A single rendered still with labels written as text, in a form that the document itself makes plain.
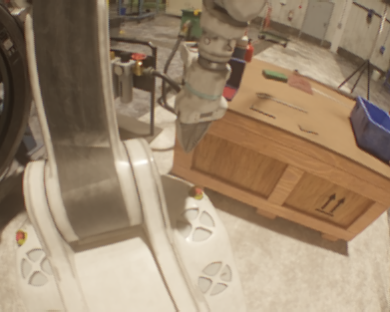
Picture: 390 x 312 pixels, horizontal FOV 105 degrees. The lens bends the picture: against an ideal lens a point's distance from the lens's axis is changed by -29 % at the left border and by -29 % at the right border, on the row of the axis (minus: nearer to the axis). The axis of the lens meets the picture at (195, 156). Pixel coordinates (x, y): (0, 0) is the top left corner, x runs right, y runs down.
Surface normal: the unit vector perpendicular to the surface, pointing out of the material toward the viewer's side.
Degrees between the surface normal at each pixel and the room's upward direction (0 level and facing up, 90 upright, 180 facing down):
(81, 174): 25
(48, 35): 75
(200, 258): 38
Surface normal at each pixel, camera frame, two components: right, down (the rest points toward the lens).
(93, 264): 0.14, -0.71
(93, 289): 0.23, -0.55
